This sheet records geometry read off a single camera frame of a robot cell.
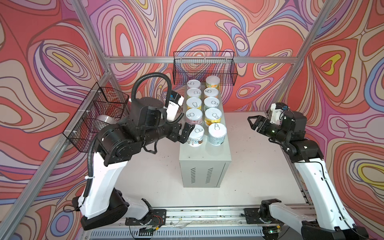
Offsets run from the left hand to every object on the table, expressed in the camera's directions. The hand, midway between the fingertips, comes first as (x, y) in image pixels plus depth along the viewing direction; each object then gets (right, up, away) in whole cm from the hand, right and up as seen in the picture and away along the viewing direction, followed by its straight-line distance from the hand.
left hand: (185, 119), depth 53 cm
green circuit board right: (+40, -53, +19) cm, 69 cm away
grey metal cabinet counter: (+7, -20, +10) cm, 23 cm away
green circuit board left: (-21, -54, +19) cm, 61 cm away
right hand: (+31, -1, +16) cm, 35 cm away
